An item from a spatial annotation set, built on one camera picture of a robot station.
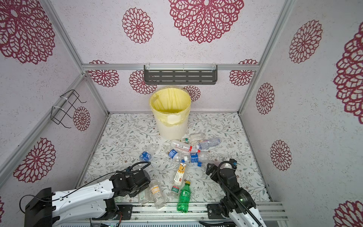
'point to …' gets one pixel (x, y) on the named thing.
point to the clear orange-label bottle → (157, 194)
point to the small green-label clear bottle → (175, 192)
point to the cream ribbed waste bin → (168, 132)
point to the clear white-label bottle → (144, 197)
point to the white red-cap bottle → (183, 146)
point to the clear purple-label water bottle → (209, 143)
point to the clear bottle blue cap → (203, 166)
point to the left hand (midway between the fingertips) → (145, 187)
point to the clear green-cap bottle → (196, 137)
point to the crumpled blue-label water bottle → (181, 157)
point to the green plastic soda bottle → (183, 205)
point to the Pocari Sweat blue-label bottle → (145, 156)
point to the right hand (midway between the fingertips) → (212, 166)
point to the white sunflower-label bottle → (179, 176)
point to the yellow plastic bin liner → (170, 106)
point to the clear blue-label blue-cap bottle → (203, 157)
